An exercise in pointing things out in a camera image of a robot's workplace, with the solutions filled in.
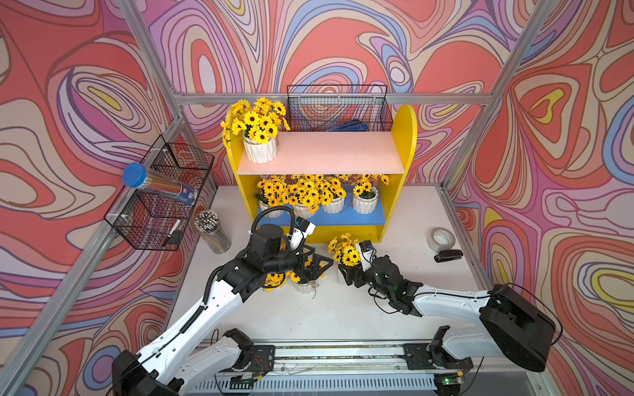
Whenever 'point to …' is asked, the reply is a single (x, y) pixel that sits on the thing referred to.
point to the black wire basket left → (155, 220)
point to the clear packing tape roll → (441, 238)
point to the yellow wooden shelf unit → (347, 187)
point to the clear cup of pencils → (211, 231)
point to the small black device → (448, 254)
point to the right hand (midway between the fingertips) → (350, 267)
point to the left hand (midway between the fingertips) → (325, 258)
